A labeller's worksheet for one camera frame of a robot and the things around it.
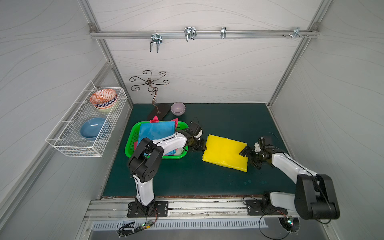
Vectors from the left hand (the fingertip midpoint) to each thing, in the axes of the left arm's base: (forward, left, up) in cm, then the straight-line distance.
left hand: (205, 148), depth 90 cm
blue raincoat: (+10, +31, +4) cm, 33 cm away
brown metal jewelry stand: (+30, +34, +26) cm, 53 cm away
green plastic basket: (+8, +46, +4) cm, 47 cm away
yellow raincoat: (-1, -13, -2) cm, 13 cm away
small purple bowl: (+35, +21, -2) cm, 41 cm away
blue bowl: (-6, +53, +28) cm, 60 cm away
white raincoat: (-3, +16, 0) cm, 16 cm away
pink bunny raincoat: (+19, +34, +4) cm, 39 cm away
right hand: (-3, -25, -3) cm, 25 cm away
